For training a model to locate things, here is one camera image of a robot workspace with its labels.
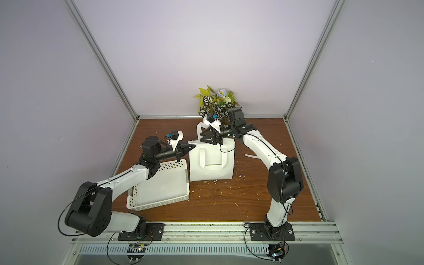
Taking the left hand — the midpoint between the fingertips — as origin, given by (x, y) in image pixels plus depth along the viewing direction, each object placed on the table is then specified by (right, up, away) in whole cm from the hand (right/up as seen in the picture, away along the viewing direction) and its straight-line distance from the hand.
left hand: (195, 147), depth 77 cm
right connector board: (+36, -45, -7) cm, 58 cm away
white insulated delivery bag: (+6, -7, +4) cm, 11 cm away
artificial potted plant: (+10, +23, +16) cm, 30 cm away
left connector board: (-26, -47, -5) cm, 54 cm away
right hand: (+4, +7, 0) cm, 8 cm away
